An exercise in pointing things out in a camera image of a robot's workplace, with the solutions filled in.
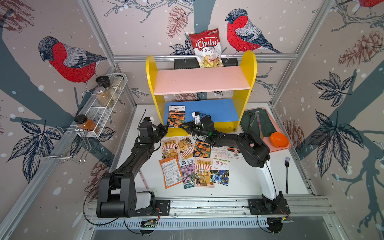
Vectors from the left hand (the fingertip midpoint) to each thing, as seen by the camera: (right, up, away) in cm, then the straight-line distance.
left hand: (171, 122), depth 87 cm
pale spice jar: (-30, +23, -2) cm, 38 cm away
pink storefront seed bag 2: (+8, -17, +8) cm, 20 cm away
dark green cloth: (+54, -2, +21) cm, 58 cm away
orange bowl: (+70, -12, +8) cm, 71 cm away
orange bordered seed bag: (0, -29, -1) cm, 29 cm away
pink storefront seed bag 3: (+31, -19, +7) cm, 38 cm away
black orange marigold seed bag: (+19, -18, +8) cm, 27 cm away
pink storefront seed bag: (-2, -17, +8) cm, 19 cm away
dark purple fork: (+71, -25, +3) cm, 75 cm away
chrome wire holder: (-37, -7, -29) cm, 47 cm away
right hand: (+4, -2, +2) cm, 5 cm away
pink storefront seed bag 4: (+19, -27, +1) cm, 33 cm away
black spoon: (+58, +5, +27) cm, 64 cm away
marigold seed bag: (+2, +4, +8) cm, 9 cm away
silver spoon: (+63, +6, +27) cm, 68 cm away
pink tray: (+65, -17, +10) cm, 68 cm away
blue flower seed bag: (+29, -29, -1) cm, 41 cm away
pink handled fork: (-15, -33, -3) cm, 36 cm away
